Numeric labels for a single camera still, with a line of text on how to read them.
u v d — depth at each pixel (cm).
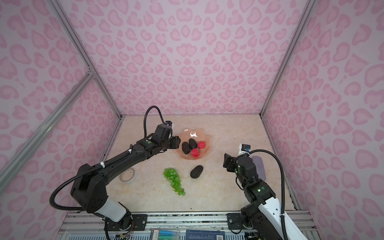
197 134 104
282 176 54
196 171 86
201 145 96
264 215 61
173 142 77
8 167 51
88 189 43
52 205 40
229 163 67
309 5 68
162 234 72
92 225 72
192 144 98
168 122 76
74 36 78
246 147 64
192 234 69
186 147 97
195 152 93
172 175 84
